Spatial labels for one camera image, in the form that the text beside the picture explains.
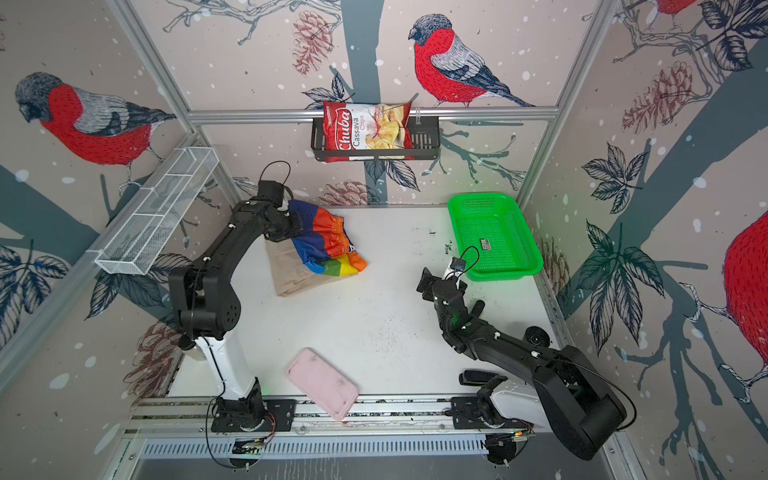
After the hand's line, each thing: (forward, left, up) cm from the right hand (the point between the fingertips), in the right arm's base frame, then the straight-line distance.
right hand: (432, 276), depth 86 cm
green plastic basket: (+27, -25, -12) cm, 39 cm away
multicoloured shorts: (+9, +34, +3) cm, 35 cm away
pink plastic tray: (-29, +27, -9) cm, 40 cm away
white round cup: (-16, -27, -3) cm, 31 cm away
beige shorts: (+4, +47, -8) cm, 48 cm away
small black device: (-24, -12, -11) cm, 29 cm away
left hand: (+13, +42, +6) cm, 45 cm away
